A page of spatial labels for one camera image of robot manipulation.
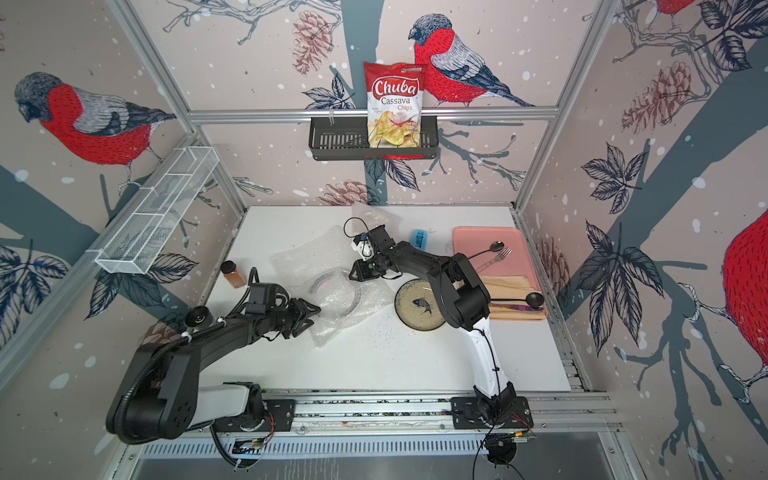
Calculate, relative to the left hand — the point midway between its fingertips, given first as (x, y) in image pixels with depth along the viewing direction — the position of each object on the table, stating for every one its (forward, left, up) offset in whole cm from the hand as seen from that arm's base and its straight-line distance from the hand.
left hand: (321, 308), depth 89 cm
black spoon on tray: (+26, -59, -3) cm, 65 cm away
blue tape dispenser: (+28, -32, -1) cm, 42 cm away
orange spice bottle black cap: (+11, +30, +5) cm, 33 cm away
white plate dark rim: (+5, -4, -1) cm, 6 cm away
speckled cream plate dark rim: (+2, -29, -4) cm, 30 cm away
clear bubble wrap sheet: (+15, +4, -3) cm, 16 cm away
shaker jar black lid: (-6, +31, +7) cm, 33 cm away
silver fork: (+22, -61, -2) cm, 65 cm away
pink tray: (+28, -50, -3) cm, 58 cm away
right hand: (+12, -8, -1) cm, 15 cm away
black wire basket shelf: (+45, -6, +30) cm, 54 cm away
